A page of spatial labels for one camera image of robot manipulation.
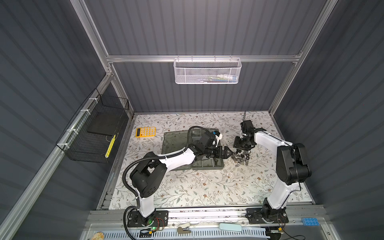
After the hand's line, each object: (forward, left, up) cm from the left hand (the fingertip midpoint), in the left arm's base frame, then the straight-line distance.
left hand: (228, 153), depth 83 cm
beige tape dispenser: (-33, +28, -12) cm, 45 cm away
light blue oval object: (-33, +4, -12) cm, 36 cm away
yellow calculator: (+28, +53, -12) cm, 62 cm away
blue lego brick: (-33, -36, -11) cm, 50 cm away
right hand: (+10, -10, -9) cm, 17 cm away
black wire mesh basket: (+6, +70, +15) cm, 72 cm away
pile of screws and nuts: (+2, -11, -12) cm, 16 cm away
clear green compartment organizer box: (+20, +31, -14) cm, 39 cm away
